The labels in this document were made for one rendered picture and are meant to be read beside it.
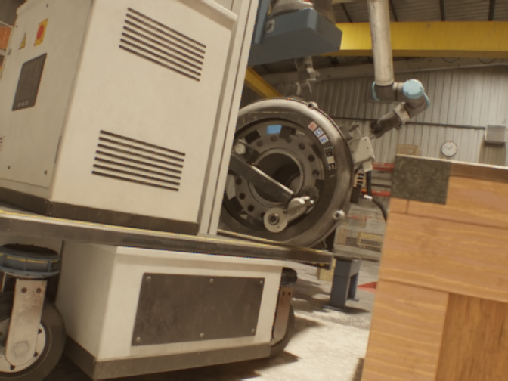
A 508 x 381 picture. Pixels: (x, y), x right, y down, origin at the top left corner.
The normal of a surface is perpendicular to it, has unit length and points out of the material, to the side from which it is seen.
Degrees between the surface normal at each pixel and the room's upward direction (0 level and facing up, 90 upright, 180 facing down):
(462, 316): 90
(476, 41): 90
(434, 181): 90
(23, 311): 90
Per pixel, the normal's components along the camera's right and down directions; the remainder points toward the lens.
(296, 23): -0.68, -0.18
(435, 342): -0.31, -0.14
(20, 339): 0.71, 0.06
